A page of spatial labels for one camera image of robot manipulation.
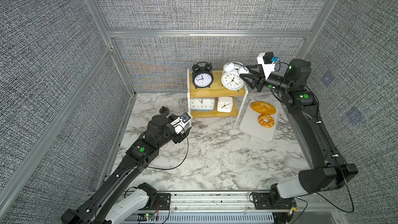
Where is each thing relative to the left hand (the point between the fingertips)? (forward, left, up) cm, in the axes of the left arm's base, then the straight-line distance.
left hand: (186, 120), depth 71 cm
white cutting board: (+14, -40, -27) cm, 50 cm away
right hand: (+11, -25, +21) cm, 35 cm away
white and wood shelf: (+14, -15, +4) cm, 21 cm away
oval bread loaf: (+23, -50, -23) cm, 60 cm away
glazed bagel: (+12, -51, -26) cm, 59 cm away
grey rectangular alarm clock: (+15, -8, -7) cm, 19 cm away
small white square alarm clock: (+14, -21, -7) cm, 26 cm away
